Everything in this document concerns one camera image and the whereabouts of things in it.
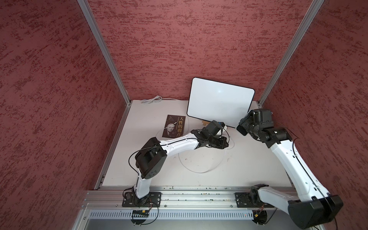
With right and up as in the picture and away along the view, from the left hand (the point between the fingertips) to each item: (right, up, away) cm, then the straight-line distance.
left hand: (227, 147), depth 79 cm
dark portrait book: (-32, +10, +23) cm, 41 cm away
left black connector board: (-47, -33, -7) cm, 58 cm away
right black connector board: (+14, -33, -10) cm, 37 cm away
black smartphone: (+5, +11, -5) cm, 13 cm away
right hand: (+8, +13, -2) cm, 15 cm away
